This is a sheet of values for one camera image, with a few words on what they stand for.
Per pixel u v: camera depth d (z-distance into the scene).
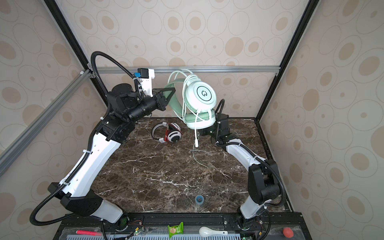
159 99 0.49
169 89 0.55
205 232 0.71
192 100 0.41
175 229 0.70
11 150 0.52
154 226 0.73
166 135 1.02
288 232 0.68
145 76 0.48
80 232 0.72
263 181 0.46
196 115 0.44
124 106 0.43
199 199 0.81
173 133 1.00
